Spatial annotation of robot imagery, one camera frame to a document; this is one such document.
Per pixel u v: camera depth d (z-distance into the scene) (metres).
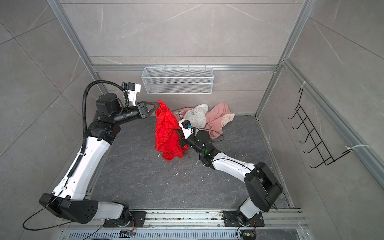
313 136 0.68
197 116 1.04
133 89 0.56
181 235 0.70
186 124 0.62
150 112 0.60
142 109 0.55
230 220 0.73
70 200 0.38
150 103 0.61
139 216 0.73
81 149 0.43
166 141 0.75
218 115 1.13
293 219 0.76
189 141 0.69
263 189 0.44
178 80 1.01
